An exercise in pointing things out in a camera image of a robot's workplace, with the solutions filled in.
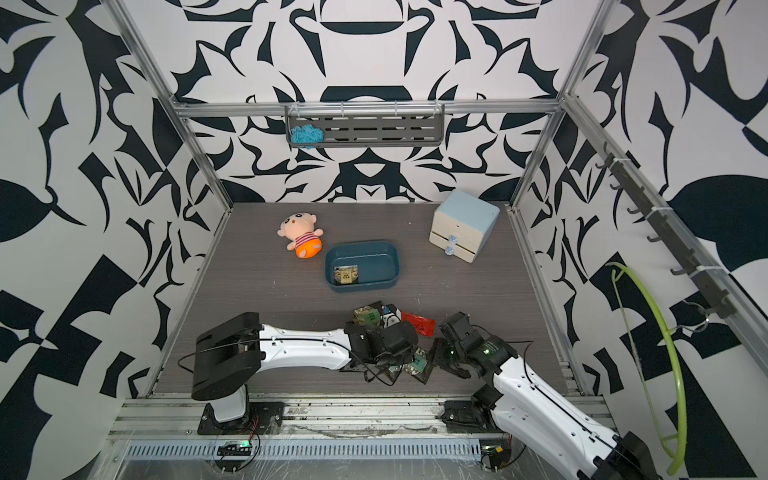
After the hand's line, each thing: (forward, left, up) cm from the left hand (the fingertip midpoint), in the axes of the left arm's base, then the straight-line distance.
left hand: (415, 346), depth 81 cm
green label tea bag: (+10, +13, -2) cm, 16 cm away
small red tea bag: (+7, -4, -4) cm, 9 cm away
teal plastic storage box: (+30, +15, -5) cm, 33 cm away
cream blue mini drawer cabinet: (+34, -18, +9) cm, 39 cm away
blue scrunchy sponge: (+54, +30, +29) cm, 68 cm away
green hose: (-27, -39, +20) cm, 51 cm away
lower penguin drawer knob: (+32, -15, -1) cm, 35 cm away
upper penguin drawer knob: (+33, -16, +3) cm, 36 cm away
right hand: (-2, -4, -2) cm, 4 cm away
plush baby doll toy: (+36, +33, +1) cm, 49 cm away
